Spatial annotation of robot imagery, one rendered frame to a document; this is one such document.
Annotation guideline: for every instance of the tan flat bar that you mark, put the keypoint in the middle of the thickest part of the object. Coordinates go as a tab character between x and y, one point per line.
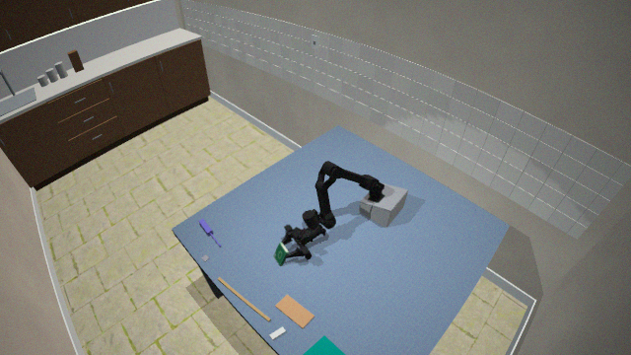
244	300

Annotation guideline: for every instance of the tan flat board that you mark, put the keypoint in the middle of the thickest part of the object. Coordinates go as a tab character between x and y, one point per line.
294	311

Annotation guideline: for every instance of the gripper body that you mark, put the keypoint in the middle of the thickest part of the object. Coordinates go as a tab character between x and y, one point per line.
302	246

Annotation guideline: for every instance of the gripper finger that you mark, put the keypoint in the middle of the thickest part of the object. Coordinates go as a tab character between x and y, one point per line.
294	253
287	239

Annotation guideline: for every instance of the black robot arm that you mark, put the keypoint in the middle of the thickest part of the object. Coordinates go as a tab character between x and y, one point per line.
325	217

